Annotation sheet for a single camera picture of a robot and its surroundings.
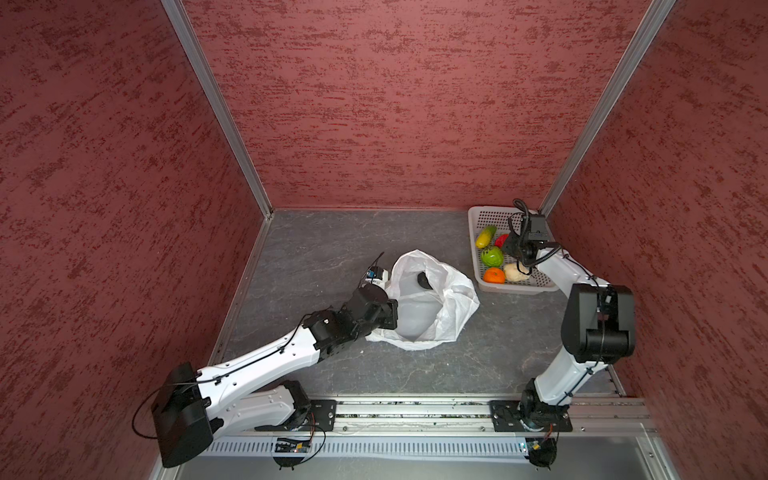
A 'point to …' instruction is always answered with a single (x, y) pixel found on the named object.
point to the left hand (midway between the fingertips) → (397, 311)
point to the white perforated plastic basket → (479, 218)
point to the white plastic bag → (434, 302)
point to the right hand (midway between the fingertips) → (508, 248)
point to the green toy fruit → (492, 256)
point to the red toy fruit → (500, 240)
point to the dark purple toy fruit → (423, 281)
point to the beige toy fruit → (512, 274)
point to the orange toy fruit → (494, 275)
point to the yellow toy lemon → (485, 237)
